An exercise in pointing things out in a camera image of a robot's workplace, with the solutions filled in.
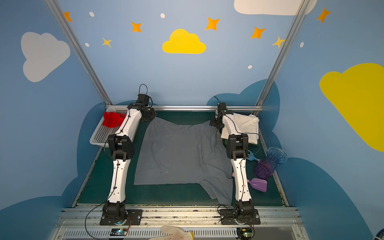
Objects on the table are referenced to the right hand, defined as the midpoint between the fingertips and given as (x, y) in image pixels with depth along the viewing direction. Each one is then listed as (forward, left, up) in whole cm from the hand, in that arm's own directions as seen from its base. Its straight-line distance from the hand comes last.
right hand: (214, 122), depth 112 cm
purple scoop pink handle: (-44, -24, -3) cm, 51 cm away
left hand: (-3, +43, +8) cm, 44 cm away
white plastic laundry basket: (-20, +78, +4) cm, 81 cm away
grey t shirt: (-27, +31, -3) cm, 41 cm away
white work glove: (-71, +21, -2) cm, 74 cm away
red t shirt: (-5, +76, +4) cm, 76 cm away
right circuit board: (-68, -13, -4) cm, 70 cm away
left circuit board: (-71, +49, -3) cm, 86 cm away
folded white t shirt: (-5, -24, +4) cm, 25 cm away
